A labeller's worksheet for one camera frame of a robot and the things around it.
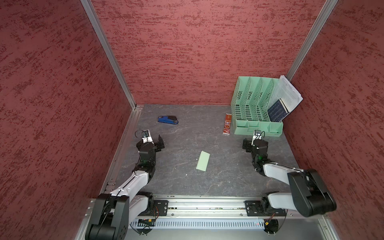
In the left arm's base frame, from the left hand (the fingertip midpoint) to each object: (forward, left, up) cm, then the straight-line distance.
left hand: (152, 139), depth 87 cm
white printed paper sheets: (+30, -86, +13) cm, 92 cm away
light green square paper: (-8, -31, -12) cm, 34 cm away
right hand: (+3, -62, -5) cm, 63 cm away
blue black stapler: (+22, -6, -8) cm, 24 cm away
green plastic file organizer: (+42, -71, -6) cm, 82 cm away
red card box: (+19, -49, -10) cm, 53 cm away
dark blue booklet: (+23, -83, +2) cm, 86 cm away
